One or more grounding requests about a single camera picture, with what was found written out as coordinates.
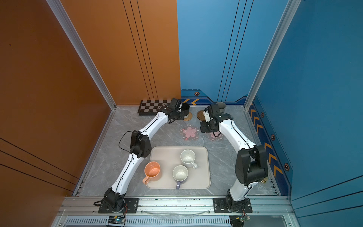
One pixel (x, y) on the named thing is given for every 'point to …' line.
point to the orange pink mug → (152, 171)
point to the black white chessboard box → (148, 108)
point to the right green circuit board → (238, 221)
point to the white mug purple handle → (180, 174)
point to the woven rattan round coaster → (190, 116)
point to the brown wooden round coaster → (200, 115)
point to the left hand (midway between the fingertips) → (183, 114)
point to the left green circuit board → (116, 220)
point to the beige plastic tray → (169, 157)
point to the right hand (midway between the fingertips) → (203, 128)
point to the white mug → (187, 158)
